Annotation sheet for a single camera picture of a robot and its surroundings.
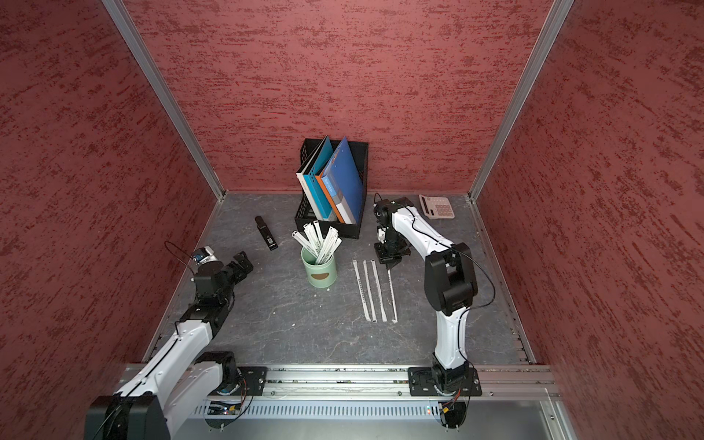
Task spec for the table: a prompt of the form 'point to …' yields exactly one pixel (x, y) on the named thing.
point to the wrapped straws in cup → (320, 247)
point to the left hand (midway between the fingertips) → (235, 264)
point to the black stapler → (270, 241)
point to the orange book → (335, 198)
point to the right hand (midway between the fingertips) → (391, 268)
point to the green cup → (320, 275)
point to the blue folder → (344, 176)
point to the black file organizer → (304, 212)
